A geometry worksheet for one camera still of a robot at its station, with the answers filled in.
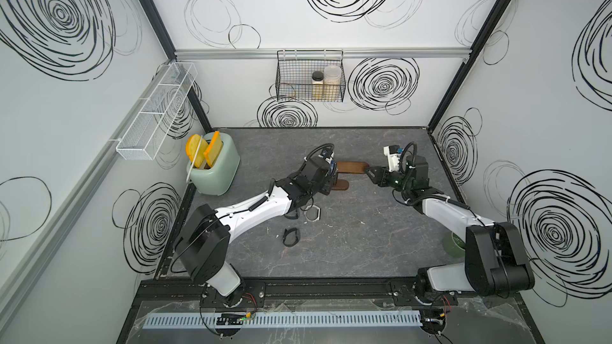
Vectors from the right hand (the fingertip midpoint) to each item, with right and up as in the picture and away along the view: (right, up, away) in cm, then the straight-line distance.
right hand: (369, 169), depth 86 cm
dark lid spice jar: (-19, +30, 0) cm, 35 cm away
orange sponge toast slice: (-56, +8, -2) cm, 57 cm away
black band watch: (-28, -13, -11) cm, 33 cm away
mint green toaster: (-57, -4, +1) cm, 57 cm away
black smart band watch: (-30, -23, 0) cm, 38 cm away
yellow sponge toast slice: (-64, +8, -2) cm, 65 cm away
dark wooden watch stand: (-8, +1, +1) cm, 8 cm away
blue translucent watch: (-17, +6, -16) cm, 24 cm away
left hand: (-16, -1, -2) cm, 16 cm away
